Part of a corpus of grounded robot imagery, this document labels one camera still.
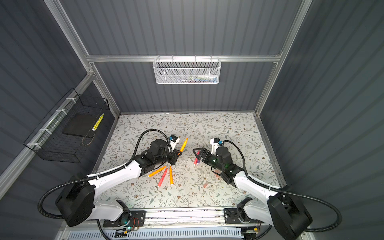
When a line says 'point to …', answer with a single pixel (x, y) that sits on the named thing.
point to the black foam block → (82, 124)
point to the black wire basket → (65, 134)
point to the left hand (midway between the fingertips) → (181, 152)
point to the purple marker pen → (198, 161)
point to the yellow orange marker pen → (171, 176)
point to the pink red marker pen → (195, 160)
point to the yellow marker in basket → (94, 127)
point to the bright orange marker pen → (184, 145)
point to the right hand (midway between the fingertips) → (198, 153)
